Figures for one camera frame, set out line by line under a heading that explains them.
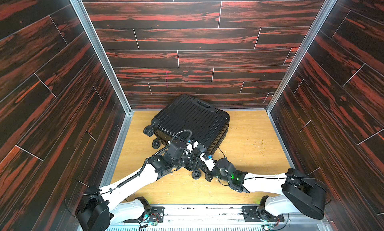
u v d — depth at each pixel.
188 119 0.84
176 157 0.60
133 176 0.48
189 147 0.68
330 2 0.68
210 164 0.71
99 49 0.84
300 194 0.43
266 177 0.53
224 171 0.63
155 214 0.73
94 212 0.39
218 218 0.73
